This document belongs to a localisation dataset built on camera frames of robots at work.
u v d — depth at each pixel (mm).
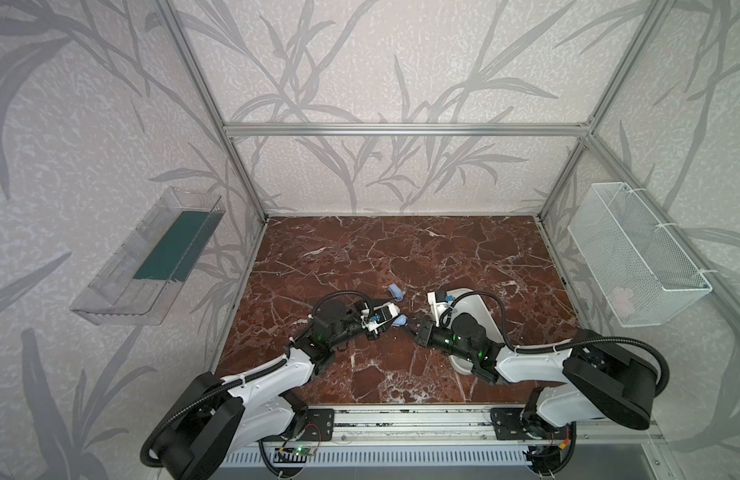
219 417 410
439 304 753
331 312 607
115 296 599
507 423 737
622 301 726
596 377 440
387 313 650
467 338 629
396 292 954
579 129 937
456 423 755
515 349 584
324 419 752
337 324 619
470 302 961
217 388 430
